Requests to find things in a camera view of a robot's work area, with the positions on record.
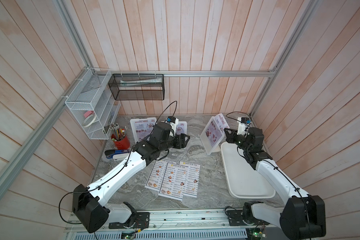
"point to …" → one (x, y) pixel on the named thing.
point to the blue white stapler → (109, 153)
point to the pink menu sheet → (215, 130)
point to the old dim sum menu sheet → (192, 178)
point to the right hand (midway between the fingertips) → (224, 128)
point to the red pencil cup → (120, 139)
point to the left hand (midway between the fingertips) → (184, 140)
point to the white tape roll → (89, 117)
